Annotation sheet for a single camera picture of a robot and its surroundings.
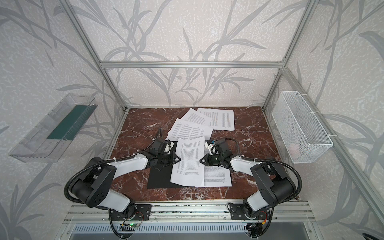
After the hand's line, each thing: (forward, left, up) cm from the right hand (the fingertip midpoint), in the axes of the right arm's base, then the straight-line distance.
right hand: (200, 156), depth 88 cm
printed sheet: (-7, +7, -5) cm, 11 cm away
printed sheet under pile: (+37, +4, -6) cm, 38 cm away
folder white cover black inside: (-13, +21, -1) cm, 25 cm away
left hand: (+1, +11, 0) cm, 11 cm away
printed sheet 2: (-9, -9, -6) cm, 15 cm away
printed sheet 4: (+25, +14, -6) cm, 29 cm away
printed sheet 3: (+34, -16, -7) cm, 38 cm away
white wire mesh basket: (-5, -43, +29) cm, 52 cm away
